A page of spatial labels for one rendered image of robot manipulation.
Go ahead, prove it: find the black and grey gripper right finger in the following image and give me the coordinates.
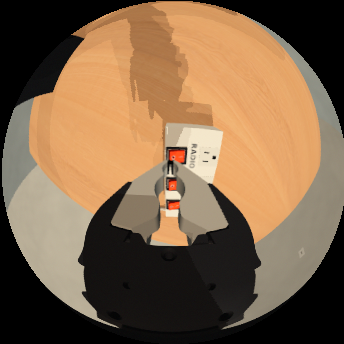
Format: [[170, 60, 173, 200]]
[[171, 159, 261, 269]]

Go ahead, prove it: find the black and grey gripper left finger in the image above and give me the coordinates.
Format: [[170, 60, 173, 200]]
[[78, 159, 171, 266]]

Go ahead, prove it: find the white power strip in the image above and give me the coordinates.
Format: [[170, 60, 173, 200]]
[[160, 123, 223, 217]]

